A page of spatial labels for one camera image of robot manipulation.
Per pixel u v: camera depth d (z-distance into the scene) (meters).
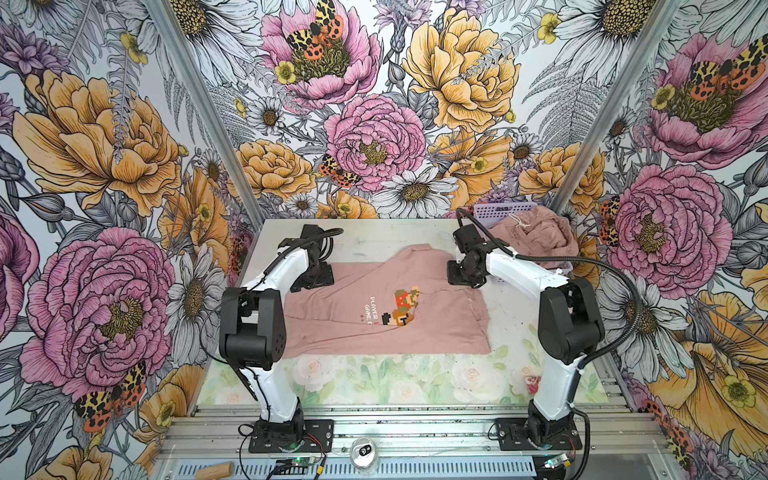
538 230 1.12
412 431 0.76
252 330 0.51
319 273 0.84
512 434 0.74
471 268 0.70
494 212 1.20
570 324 0.51
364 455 0.60
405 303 0.99
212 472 0.68
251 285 0.52
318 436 0.74
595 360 0.52
